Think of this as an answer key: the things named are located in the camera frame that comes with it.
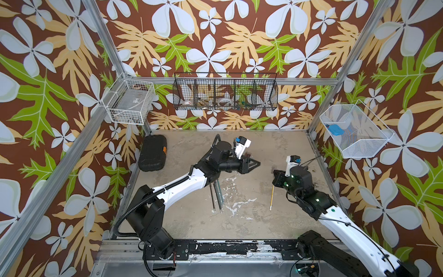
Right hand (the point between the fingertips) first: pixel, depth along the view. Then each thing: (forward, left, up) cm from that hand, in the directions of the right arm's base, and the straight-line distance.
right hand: (271, 170), depth 79 cm
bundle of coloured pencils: (-4, +24, -19) cm, 31 cm away
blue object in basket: (+20, -35, +7) cm, 41 cm away
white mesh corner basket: (+18, -42, +9) cm, 47 cm away
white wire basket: (+31, +69, +16) cm, 78 cm away
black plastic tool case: (+20, +64, -13) cm, 69 cm away
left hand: (0, +7, +8) cm, 11 cm away
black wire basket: (+45, +23, +13) cm, 52 cm away
